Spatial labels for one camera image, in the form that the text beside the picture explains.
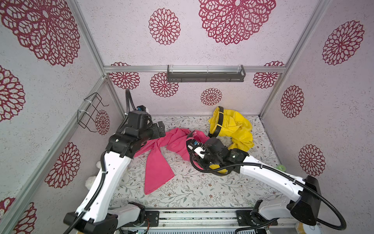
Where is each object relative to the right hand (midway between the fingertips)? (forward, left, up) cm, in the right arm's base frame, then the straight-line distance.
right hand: (194, 155), depth 75 cm
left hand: (+6, +18, +13) cm, 23 cm away
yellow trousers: (+30, -30, -13) cm, 44 cm away
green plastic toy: (+4, -56, -21) cm, 60 cm away
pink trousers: (-1, +21, -19) cm, 29 cm away
